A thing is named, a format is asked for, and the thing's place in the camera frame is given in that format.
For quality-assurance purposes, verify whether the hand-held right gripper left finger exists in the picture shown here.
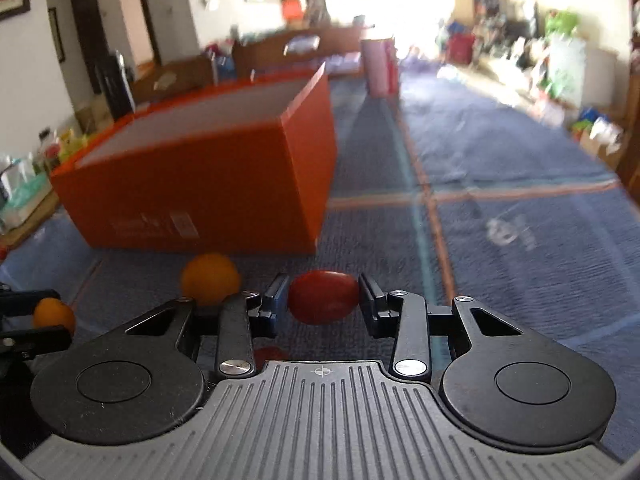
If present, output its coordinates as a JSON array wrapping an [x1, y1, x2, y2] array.
[[125, 274, 290, 378]]

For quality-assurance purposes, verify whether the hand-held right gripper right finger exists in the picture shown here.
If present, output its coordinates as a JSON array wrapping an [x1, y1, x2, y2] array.
[[357, 274, 526, 380]]

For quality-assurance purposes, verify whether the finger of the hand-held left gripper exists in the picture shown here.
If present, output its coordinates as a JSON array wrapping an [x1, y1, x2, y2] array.
[[0, 325, 73, 361], [0, 287, 61, 315]]

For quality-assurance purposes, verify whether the small orange tangerine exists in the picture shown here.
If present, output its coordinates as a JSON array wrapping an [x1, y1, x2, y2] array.
[[32, 297, 77, 335], [180, 252, 242, 306]]

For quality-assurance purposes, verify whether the red tomato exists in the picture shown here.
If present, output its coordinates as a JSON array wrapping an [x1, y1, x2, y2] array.
[[287, 270, 361, 325]]

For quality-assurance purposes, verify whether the orange cardboard box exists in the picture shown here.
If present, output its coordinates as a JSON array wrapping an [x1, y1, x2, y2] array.
[[50, 62, 337, 255]]

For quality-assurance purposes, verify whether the wooden cutting board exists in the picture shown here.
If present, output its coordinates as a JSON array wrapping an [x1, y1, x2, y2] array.
[[0, 187, 63, 251]]

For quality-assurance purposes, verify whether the teal tissue pack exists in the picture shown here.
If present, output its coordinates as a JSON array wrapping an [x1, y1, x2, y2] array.
[[0, 170, 53, 233]]

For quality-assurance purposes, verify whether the clear plastic bottle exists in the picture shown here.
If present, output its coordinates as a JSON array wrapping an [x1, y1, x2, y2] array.
[[39, 130, 61, 173]]

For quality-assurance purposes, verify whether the blue plaid tablecloth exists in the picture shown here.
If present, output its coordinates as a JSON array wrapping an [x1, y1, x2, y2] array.
[[0, 62, 636, 376]]

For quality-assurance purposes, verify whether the yellow-green plastic bag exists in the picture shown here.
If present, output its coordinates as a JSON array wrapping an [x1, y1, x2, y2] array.
[[60, 129, 98, 162]]

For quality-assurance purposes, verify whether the black tower speaker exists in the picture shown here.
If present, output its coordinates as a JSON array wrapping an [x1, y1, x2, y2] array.
[[97, 52, 136, 121]]

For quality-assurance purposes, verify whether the pink canister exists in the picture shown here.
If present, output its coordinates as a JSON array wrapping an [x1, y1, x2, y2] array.
[[361, 37, 401, 98]]

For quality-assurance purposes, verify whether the dark wooden chair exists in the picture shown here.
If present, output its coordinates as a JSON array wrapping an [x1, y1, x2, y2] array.
[[132, 55, 218, 103]]

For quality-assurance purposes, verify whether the wooden chair with cutout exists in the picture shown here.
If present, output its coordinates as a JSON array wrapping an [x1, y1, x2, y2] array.
[[232, 25, 363, 78]]

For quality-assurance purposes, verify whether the small white fridge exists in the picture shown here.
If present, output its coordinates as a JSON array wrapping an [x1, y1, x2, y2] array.
[[547, 35, 588, 106]]

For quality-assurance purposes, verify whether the dark wooden door frame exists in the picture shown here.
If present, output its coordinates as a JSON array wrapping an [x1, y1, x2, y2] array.
[[69, 0, 161, 93]]

